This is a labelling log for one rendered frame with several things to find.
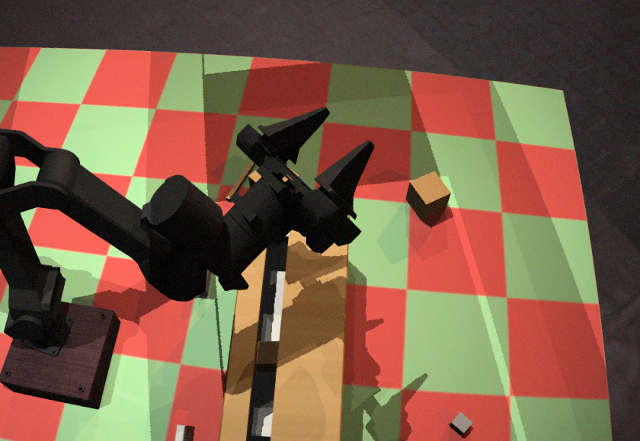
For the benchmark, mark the tan long thin stick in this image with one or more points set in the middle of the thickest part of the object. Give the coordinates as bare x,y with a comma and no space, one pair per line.
241,180

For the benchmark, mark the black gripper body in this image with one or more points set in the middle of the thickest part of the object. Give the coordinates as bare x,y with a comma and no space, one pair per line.
270,205

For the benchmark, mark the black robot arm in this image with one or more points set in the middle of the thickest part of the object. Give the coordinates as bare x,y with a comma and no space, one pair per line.
175,238

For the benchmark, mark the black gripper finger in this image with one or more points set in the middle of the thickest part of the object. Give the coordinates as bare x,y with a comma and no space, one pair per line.
290,135
341,179

